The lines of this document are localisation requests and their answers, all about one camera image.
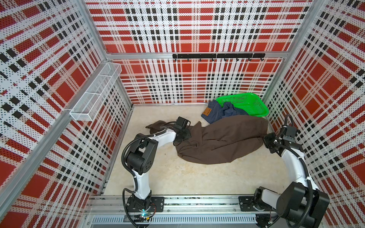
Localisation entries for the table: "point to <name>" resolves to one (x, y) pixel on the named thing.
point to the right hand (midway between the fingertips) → (264, 137)
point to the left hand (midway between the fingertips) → (190, 134)
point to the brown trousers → (220, 139)
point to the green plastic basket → (247, 102)
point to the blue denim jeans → (213, 111)
